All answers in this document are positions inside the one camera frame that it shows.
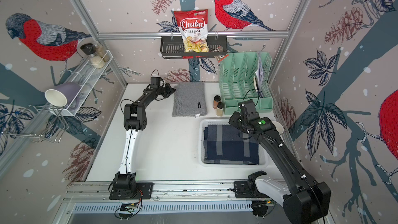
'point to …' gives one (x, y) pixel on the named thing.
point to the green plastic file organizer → (237, 71)
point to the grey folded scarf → (189, 99)
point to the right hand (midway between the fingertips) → (232, 118)
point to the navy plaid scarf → (226, 144)
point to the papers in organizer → (258, 76)
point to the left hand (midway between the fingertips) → (178, 86)
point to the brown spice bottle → (216, 99)
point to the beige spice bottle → (219, 109)
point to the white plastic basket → (264, 159)
